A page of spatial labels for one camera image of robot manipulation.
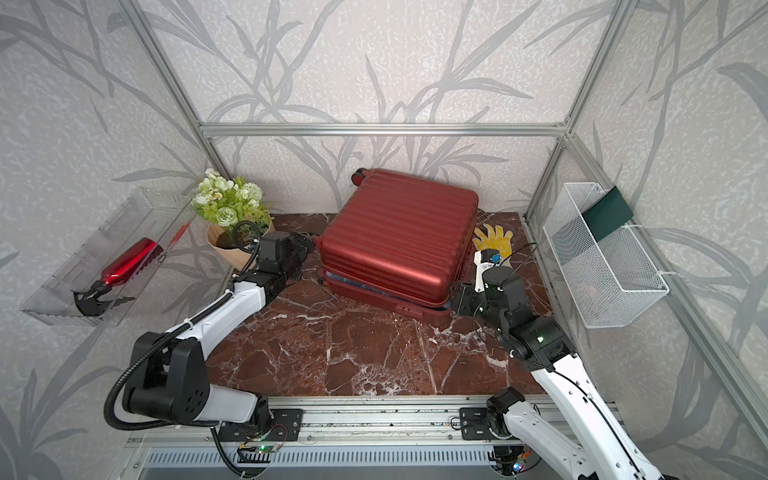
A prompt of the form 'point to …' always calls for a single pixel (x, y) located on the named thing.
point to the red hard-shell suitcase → (396, 245)
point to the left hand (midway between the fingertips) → (310, 241)
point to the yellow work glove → (495, 241)
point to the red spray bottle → (92, 301)
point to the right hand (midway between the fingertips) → (455, 284)
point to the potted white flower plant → (232, 209)
